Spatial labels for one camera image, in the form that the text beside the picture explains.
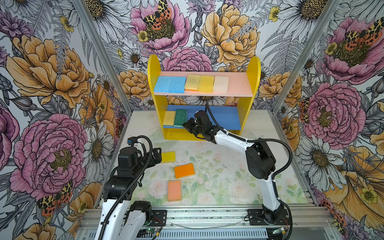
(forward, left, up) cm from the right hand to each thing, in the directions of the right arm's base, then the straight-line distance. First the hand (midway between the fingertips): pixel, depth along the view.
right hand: (182, 128), depth 90 cm
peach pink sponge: (-30, +5, -17) cm, 35 cm away
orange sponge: (-19, -1, -16) cm, 25 cm away
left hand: (-21, +12, +4) cm, 25 cm away
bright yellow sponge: (-9, +10, -17) cm, 22 cm away
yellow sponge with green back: (+8, +8, 0) cm, 11 cm away
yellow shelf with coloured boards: (+18, -28, +9) cm, 34 cm away
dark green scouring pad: (+8, +1, +2) cm, 9 cm away
